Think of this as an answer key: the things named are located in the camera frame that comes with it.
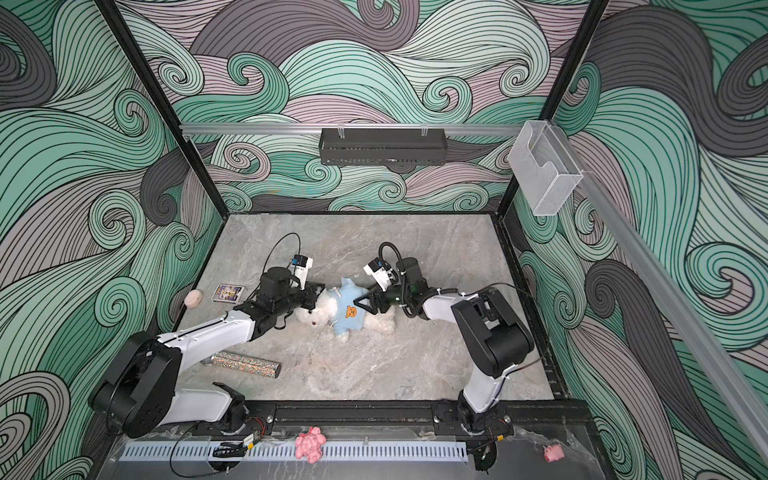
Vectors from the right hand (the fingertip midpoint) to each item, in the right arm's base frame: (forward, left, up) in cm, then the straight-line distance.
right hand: (361, 297), depth 88 cm
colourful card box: (+4, +44, -5) cm, 45 cm away
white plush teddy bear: (-6, +10, +2) cm, 12 cm away
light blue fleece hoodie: (-6, +3, 0) cm, 7 cm away
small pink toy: (-37, -46, -5) cm, 59 cm away
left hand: (+3, +11, +3) cm, 12 cm away
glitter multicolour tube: (-19, +30, -4) cm, 36 cm away
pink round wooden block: (+1, +54, -4) cm, 54 cm away
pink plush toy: (-36, +10, -3) cm, 38 cm away
